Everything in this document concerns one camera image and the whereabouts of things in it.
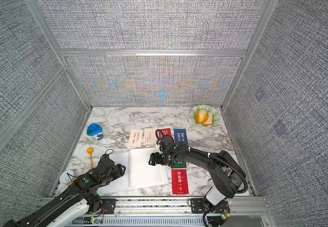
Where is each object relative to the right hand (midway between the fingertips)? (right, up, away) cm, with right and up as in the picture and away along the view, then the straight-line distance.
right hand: (153, 160), depth 83 cm
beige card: (-3, +12, +17) cm, 21 cm away
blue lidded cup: (-39, +17, +10) cm, 43 cm away
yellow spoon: (-42, +4, +10) cm, 44 cm away
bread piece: (+35, +26, +20) cm, 48 cm away
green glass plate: (+47, +26, +26) cm, 60 cm away
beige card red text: (-14, +10, +17) cm, 25 cm away
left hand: (-16, -5, -1) cm, 17 cm away
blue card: (+19, +12, +20) cm, 30 cm away
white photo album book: (-9, -7, +1) cm, 11 cm away
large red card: (+16, -12, -1) cm, 20 cm away
